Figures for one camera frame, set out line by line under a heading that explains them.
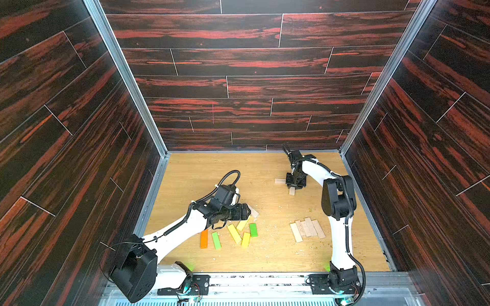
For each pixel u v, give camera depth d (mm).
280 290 723
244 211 735
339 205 598
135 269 407
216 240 843
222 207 639
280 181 1056
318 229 879
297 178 879
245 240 844
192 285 731
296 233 866
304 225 885
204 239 866
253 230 886
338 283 652
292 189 1008
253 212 922
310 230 868
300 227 882
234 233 867
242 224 886
